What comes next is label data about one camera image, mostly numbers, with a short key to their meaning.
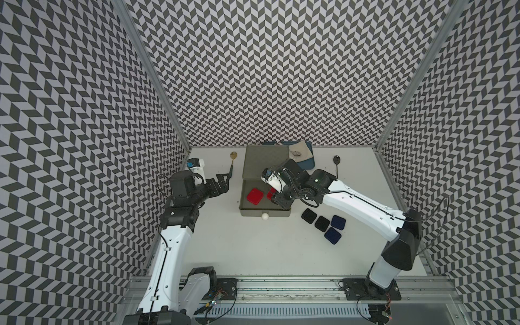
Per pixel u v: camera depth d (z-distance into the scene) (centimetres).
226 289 72
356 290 73
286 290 75
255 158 93
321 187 51
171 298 39
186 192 54
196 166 63
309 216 92
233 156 113
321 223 89
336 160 111
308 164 107
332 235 85
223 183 67
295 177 56
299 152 116
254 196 80
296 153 115
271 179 66
